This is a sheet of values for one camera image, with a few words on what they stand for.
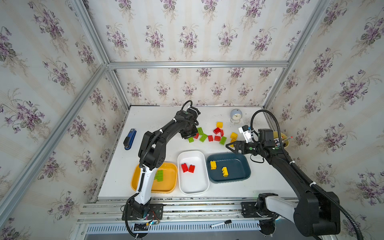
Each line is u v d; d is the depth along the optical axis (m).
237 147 0.72
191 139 0.93
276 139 0.89
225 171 0.84
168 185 0.81
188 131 0.80
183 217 0.73
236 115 1.08
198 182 0.80
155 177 0.84
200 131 1.04
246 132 0.74
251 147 0.70
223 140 1.01
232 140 1.00
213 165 0.86
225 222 0.70
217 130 1.04
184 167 0.86
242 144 0.71
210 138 1.01
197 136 1.02
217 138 1.02
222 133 1.02
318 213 0.39
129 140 0.95
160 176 0.84
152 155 0.55
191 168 0.87
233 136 1.00
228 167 0.88
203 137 1.02
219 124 1.07
